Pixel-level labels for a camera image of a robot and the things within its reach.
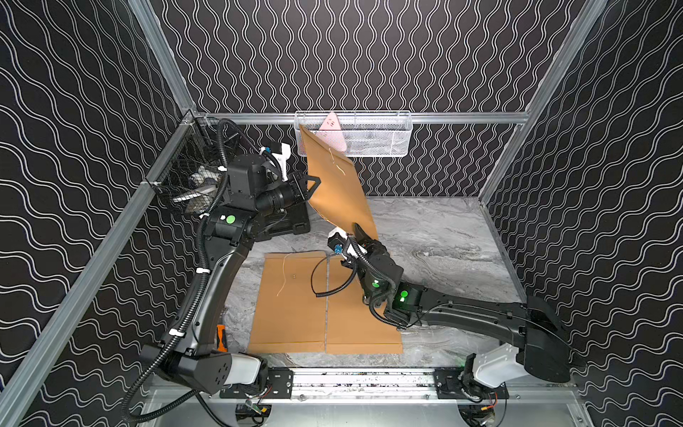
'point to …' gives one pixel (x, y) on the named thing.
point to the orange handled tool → (221, 338)
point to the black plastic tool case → (293, 219)
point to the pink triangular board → (331, 132)
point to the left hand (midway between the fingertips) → (319, 173)
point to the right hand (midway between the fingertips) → (360, 225)
